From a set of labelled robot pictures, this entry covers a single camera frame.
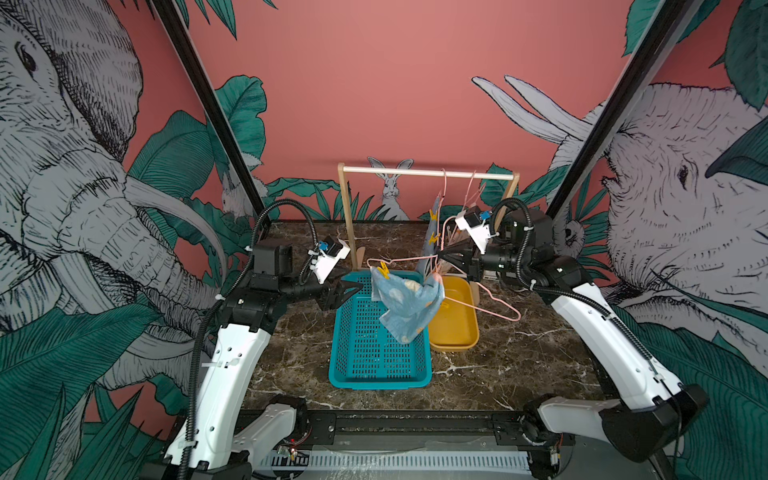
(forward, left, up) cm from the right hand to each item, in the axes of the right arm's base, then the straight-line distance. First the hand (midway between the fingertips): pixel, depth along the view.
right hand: (440, 249), depth 65 cm
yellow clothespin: (+3, +13, -12) cm, 18 cm away
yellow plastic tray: (-1, -9, -35) cm, 36 cm away
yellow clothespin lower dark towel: (+15, -1, -12) cm, 19 cm away
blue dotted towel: (-3, +7, -22) cm, 23 cm away
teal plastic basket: (-11, +18, -36) cm, 41 cm away
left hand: (-4, +19, -5) cm, 20 cm away
